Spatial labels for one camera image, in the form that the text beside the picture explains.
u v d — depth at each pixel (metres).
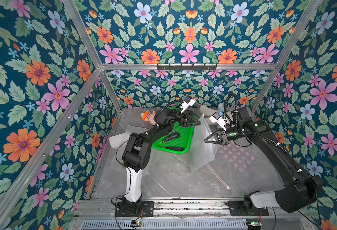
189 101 0.66
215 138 0.64
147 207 0.74
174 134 0.99
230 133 0.60
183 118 0.66
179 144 0.99
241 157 0.93
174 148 0.92
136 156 0.53
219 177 0.84
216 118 0.62
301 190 0.39
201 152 0.69
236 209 0.73
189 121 0.67
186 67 0.93
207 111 1.07
